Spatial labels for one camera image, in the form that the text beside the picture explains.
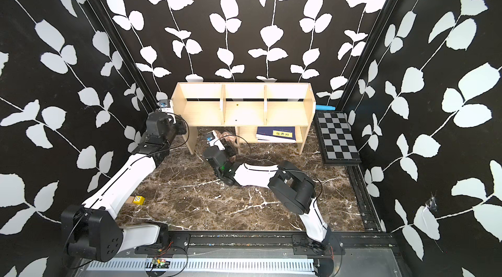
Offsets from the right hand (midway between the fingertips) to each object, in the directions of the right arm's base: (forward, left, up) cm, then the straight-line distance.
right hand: (221, 137), depth 88 cm
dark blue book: (+3, -25, -1) cm, 26 cm away
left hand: (+4, +17, +13) cm, 21 cm away
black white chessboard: (+8, -59, -13) cm, 61 cm away
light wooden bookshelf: (+11, -24, +6) cm, 27 cm away
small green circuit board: (-46, +19, -16) cm, 53 cm away
